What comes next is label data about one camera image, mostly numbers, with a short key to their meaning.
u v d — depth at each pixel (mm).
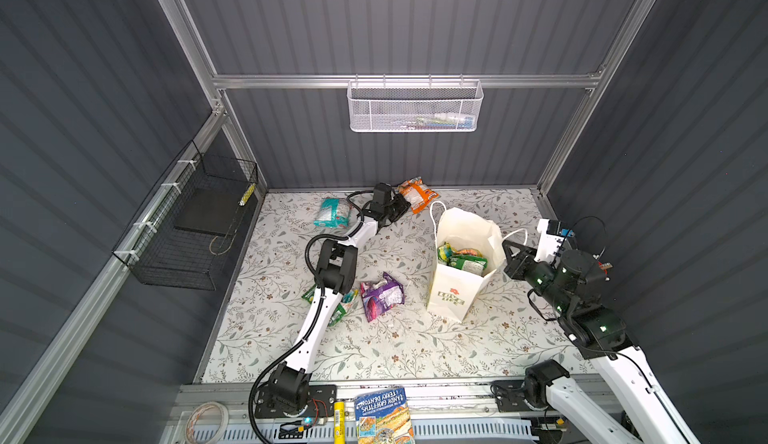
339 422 693
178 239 704
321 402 722
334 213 1084
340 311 847
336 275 741
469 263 833
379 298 866
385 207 965
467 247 928
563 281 520
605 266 803
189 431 693
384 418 694
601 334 468
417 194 1156
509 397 737
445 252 896
